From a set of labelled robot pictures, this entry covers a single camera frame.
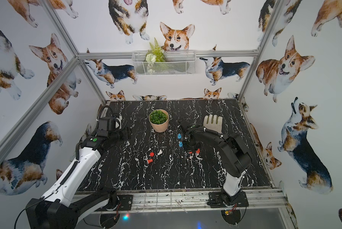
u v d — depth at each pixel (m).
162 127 0.95
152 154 0.91
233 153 0.48
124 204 0.73
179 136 0.98
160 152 0.92
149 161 0.87
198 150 0.90
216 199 0.74
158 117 0.95
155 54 0.82
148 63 0.86
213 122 1.06
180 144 0.94
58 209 0.37
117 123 0.64
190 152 0.91
